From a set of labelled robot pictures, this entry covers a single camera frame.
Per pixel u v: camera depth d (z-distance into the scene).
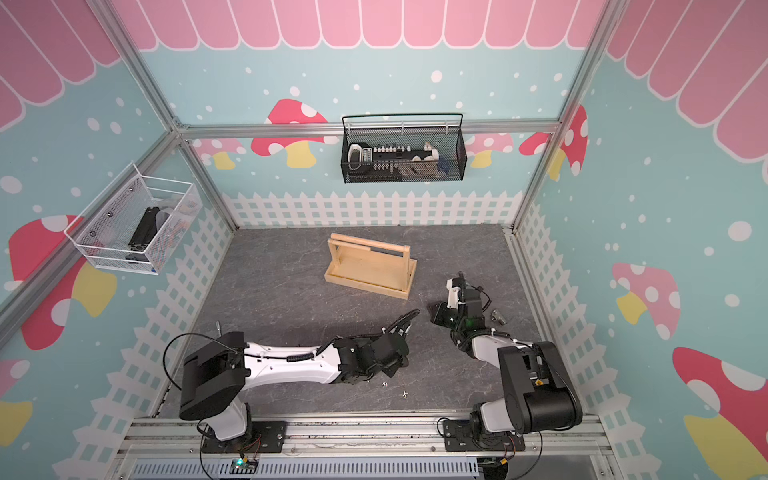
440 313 0.81
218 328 0.94
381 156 0.89
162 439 0.76
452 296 0.83
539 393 0.44
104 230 0.68
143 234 0.70
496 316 0.94
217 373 0.49
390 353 0.62
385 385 0.83
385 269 1.11
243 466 0.73
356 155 0.90
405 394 0.81
